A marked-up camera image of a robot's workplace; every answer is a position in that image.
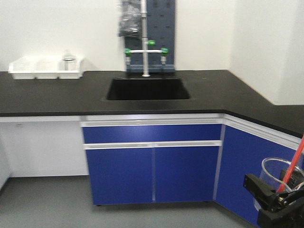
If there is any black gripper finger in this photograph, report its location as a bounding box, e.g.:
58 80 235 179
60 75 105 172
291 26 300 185
280 168 304 190
243 173 277 211

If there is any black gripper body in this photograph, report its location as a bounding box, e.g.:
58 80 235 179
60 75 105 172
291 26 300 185
257 184 304 228

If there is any red plastic spoon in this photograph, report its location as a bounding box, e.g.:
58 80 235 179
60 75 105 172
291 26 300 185
276 134 304 193

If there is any small printed glass beaker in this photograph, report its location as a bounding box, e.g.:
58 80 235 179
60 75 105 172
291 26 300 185
258 157 304 193

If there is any dark-topped bench with blue cabinets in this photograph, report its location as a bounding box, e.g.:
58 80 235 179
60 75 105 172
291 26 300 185
0 69 304 228

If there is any black sink basin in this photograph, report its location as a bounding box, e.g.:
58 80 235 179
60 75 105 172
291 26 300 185
102 77 192 102

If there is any white faucet with green knobs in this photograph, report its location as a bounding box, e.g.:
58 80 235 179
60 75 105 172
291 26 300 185
123 0 170 77

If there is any grey pegboard drying rack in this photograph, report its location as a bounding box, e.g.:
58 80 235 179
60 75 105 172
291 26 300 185
123 0 178 73

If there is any clear plastic bag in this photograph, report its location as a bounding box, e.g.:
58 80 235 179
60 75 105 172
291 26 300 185
117 0 143 38

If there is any white plastic bin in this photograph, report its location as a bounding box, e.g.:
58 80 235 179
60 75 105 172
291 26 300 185
34 58 60 80
58 56 86 80
8 57 36 80

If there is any round glass flask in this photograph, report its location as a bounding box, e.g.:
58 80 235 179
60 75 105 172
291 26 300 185
62 49 76 71

